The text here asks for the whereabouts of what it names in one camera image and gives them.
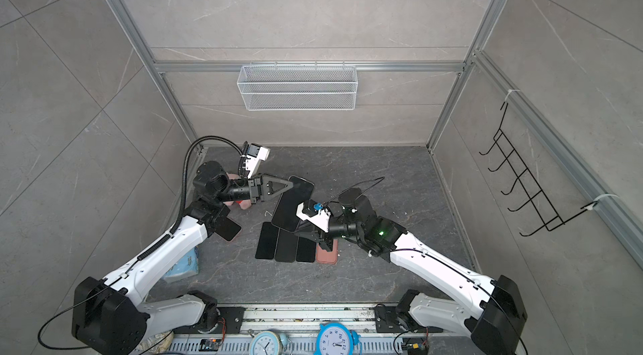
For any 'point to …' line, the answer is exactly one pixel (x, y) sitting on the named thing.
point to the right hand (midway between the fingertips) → (301, 228)
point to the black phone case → (286, 246)
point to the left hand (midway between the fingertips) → (295, 186)
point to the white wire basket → (292, 88)
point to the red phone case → (325, 257)
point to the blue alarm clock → (335, 338)
